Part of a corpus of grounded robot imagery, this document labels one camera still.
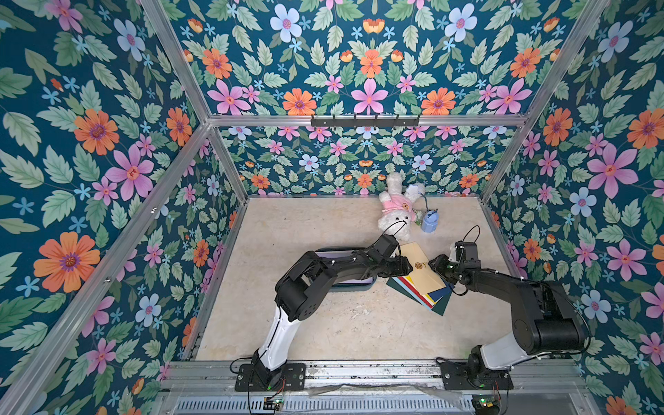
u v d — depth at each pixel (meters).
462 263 0.75
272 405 0.72
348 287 0.89
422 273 0.94
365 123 0.93
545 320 0.45
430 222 1.03
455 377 0.74
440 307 0.87
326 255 0.58
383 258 0.77
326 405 0.70
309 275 0.58
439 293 0.90
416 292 0.90
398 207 1.05
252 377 0.64
